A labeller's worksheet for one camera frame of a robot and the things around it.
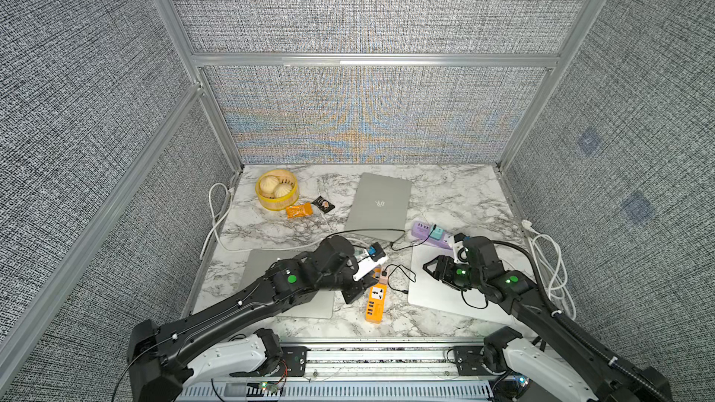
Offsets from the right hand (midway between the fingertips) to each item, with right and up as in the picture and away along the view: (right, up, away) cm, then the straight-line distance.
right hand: (427, 263), depth 79 cm
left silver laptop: (-32, -14, +5) cm, 36 cm away
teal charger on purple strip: (+6, +7, +11) cm, 14 cm away
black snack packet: (-33, +15, +26) cm, 45 cm away
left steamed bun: (-54, +24, +27) cm, 65 cm away
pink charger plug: (-13, -5, +3) cm, 14 cm away
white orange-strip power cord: (-72, +9, +21) cm, 75 cm away
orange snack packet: (-41, +13, +25) cm, 50 cm away
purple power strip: (+2, +7, +16) cm, 18 cm away
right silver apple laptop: (0, -9, +3) cm, 10 cm away
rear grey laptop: (-12, +16, +27) cm, 33 cm away
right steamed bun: (-48, +21, +24) cm, 58 cm away
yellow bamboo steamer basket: (-54, +17, +26) cm, 62 cm away
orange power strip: (-15, -12, +2) cm, 19 cm away
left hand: (-15, 0, -11) cm, 18 cm away
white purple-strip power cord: (+47, 0, +18) cm, 50 cm away
